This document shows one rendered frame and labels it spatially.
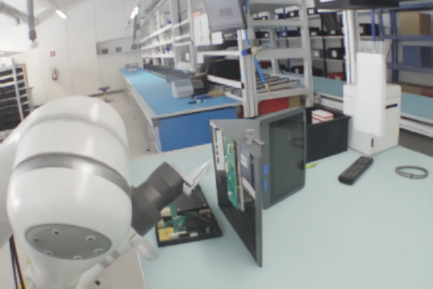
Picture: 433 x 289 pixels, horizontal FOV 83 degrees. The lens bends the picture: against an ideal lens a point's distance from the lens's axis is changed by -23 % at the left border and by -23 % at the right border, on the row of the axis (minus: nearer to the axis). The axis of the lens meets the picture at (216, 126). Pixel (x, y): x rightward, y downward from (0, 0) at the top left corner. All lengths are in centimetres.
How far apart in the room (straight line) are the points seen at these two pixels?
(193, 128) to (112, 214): 201
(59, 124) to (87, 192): 5
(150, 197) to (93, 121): 28
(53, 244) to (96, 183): 5
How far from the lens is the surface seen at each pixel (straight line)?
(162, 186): 48
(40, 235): 20
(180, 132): 216
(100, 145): 20
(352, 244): 59
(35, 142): 20
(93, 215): 18
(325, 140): 95
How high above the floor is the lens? 136
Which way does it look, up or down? 15 degrees down
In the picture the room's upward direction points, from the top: 5 degrees counter-clockwise
